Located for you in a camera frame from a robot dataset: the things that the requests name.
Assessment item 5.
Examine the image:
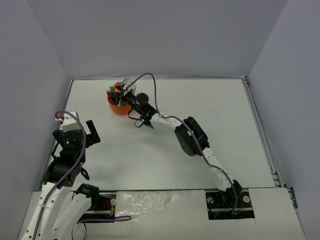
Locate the aluminium table edge rail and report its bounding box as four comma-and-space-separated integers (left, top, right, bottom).
241, 75, 298, 211

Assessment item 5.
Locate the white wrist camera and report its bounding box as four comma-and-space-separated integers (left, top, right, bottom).
55, 111, 81, 133
120, 77, 137, 93

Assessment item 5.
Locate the green-capped black highlighter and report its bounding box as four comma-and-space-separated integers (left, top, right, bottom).
109, 86, 115, 93

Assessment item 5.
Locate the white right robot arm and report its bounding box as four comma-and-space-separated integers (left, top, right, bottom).
106, 83, 243, 207

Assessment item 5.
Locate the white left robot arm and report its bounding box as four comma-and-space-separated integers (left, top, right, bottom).
21, 116, 101, 240

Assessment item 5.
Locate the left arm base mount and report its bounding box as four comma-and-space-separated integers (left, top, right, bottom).
67, 191, 118, 239

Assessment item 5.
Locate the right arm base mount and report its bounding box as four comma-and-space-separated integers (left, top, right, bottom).
205, 189, 255, 221

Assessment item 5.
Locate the orange round desk organizer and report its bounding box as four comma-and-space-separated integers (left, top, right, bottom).
107, 97, 132, 115

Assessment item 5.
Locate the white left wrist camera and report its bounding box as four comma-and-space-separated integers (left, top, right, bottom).
55, 111, 81, 133

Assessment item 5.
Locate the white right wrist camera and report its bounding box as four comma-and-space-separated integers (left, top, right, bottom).
120, 77, 137, 93

